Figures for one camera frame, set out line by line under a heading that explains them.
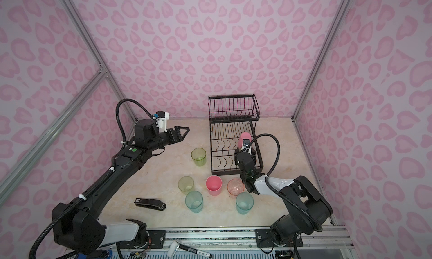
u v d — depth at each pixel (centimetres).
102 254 67
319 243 72
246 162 68
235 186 88
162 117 69
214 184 85
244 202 82
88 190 44
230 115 101
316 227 42
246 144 75
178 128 69
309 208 44
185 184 88
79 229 39
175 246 69
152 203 84
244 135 96
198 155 92
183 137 70
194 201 84
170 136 68
